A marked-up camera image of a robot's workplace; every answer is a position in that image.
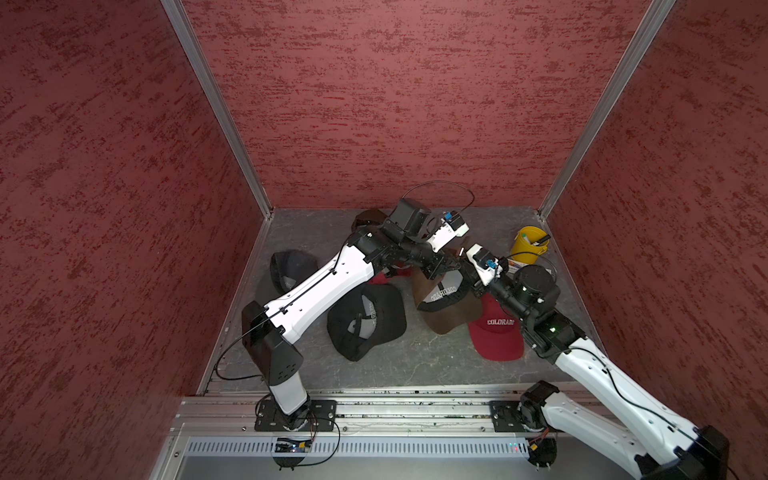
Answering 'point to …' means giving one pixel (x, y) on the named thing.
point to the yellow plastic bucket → (529, 244)
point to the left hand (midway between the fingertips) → (453, 269)
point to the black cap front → (365, 317)
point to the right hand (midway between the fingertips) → (462, 257)
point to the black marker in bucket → (543, 240)
